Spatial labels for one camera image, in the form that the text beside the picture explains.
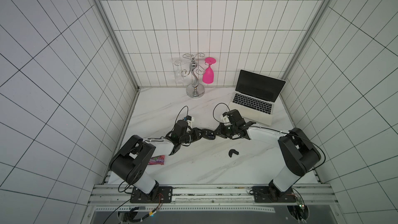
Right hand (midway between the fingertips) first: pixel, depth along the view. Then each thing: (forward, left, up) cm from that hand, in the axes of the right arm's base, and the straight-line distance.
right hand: (208, 134), depth 88 cm
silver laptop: (+36, -34, -5) cm, 50 cm away
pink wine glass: (+37, +2, +12) cm, 39 cm away
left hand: (-1, +3, 0) cm, 3 cm away
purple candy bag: (-15, +26, -3) cm, 31 cm away
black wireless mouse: (0, 0, +1) cm, 1 cm away
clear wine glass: (+39, +23, +8) cm, 46 cm away
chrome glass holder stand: (+38, +12, -4) cm, 40 cm away
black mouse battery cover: (-7, -15, -6) cm, 17 cm away
